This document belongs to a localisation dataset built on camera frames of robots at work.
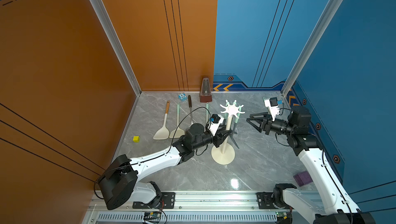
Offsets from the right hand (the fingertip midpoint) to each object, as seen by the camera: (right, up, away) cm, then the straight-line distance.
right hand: (250, 118), depth 69 cm
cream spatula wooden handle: (-45, -11, +24) cm, 53 cm away
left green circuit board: (-45, -46, +3) cm, 64 cm away
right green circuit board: (+16, -45, +4) cm, 48 cm away
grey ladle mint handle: (-7, -6, +1) cm, 10 cm away
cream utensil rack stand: (-8, -23, +20) cm, 31 cm away
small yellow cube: (-61, -14, +23) cm, 67 cm away
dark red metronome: (-19, +14, +40) cm, 47 cm away
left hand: (-9, -4, +4) cm, 11 cm away
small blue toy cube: (-37, +12, +47) cm, 61 cm away
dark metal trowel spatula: (-31, +5, +43) cm, 53 cm away
